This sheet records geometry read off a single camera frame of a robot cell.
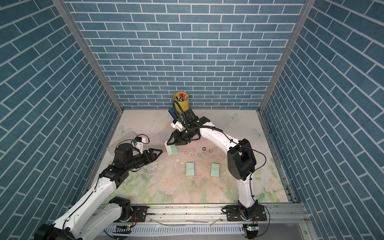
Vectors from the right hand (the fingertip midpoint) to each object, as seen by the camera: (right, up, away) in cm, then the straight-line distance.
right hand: (171, 144), depth 80 cm
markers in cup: (+1, +31, +32) cm, 44 cm away
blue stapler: (-5, +19, +34) cm, 39 cm away
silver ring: (+22, -6, +17) cm, 28 cm away
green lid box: (0, -2, -3) cm, 4 cm away
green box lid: (+24, -16, +7) cm, 30 cm away
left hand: (-4, -5, -2) cm, 7 cm away
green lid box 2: (+10, -15, +7) cm, 19 cm away
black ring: (+19, -5, +19) cm, 27 cm away
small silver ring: (+6, -8, +16) cm, 19 cm away
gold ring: (+11, -9, +16) cm, 22 cm away
